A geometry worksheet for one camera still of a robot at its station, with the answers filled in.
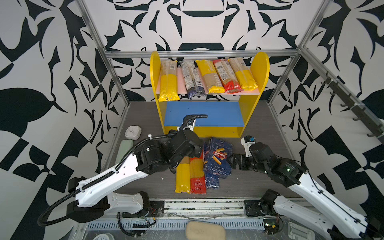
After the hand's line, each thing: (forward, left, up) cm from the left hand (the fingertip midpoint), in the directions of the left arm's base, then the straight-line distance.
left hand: (192, 134), depth 61 cm
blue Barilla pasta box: (+1, -14, -26) cm, 30 cm away
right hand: (-4, -19, -16) cm, 25 cm away
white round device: (+22, +38, -31) cm, 54 cm away
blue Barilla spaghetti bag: (-9, -10, -32) cm, 35 cm away
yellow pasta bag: (-6, +5, -33) cm, 34 cm away
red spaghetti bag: (-10, -2, -31) cm, 33 cm away
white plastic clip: (-32, -45, -32) cm, 64 cm away
